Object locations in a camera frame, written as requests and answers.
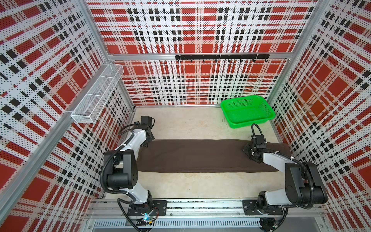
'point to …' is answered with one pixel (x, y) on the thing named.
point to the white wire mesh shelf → (92, 106)
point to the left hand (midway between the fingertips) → (146, 139)
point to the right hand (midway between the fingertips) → (247, 149)
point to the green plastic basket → (246, 111)
